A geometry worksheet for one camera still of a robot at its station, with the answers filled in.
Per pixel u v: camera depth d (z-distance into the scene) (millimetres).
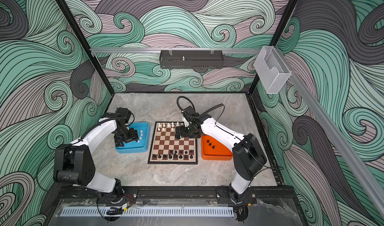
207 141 923
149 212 697
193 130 606
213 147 899
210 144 916
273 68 796
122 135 711
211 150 895
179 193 754
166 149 880
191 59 959
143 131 969
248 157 444
